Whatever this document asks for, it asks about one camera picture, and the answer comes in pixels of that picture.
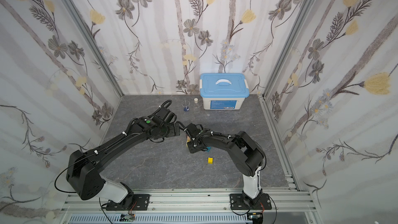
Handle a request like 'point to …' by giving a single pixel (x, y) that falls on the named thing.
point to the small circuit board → (126, 218)
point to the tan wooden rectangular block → (188, 138)
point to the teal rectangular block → (209, 148)
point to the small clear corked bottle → (196, 100)
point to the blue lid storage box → (223, 90)
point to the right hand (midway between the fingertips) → (195, 143)
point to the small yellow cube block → (210, 160)
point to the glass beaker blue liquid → (186, 109)
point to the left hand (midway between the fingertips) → (175, 131)
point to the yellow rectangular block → (187, 141)
